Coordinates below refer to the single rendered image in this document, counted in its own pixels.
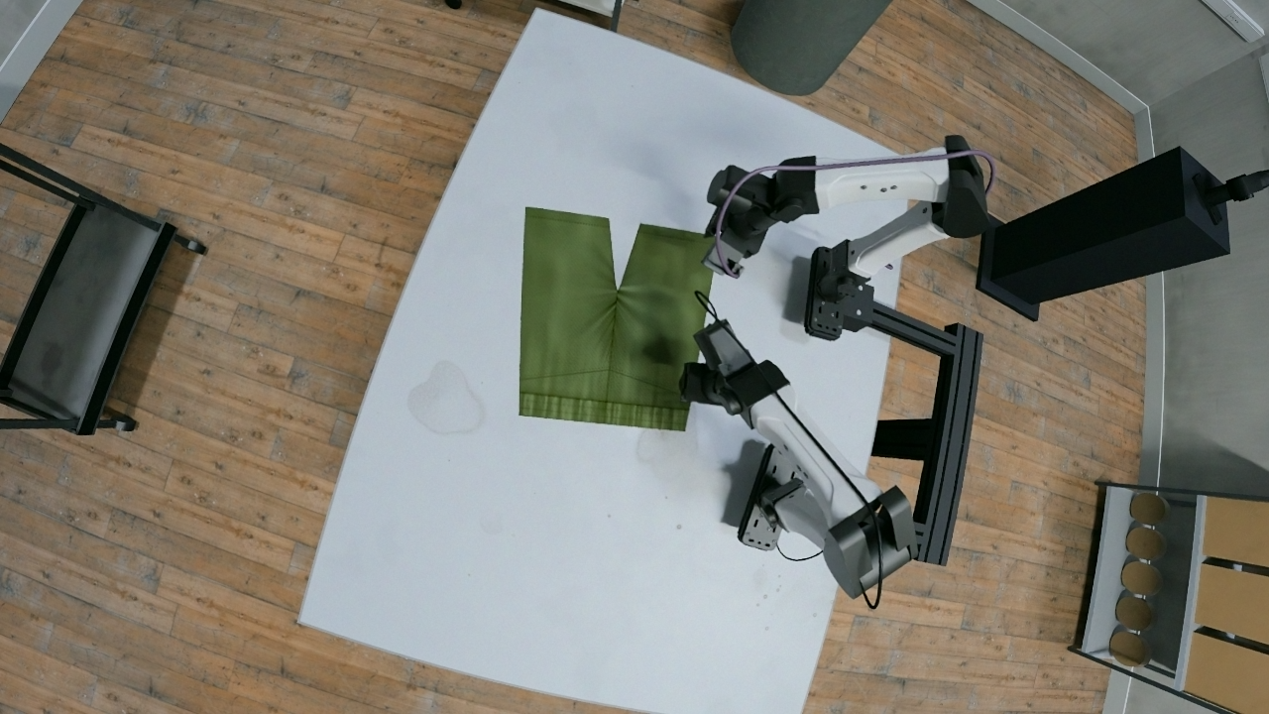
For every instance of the dark green cloth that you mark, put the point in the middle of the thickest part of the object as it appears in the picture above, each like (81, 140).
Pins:
(590, 352)

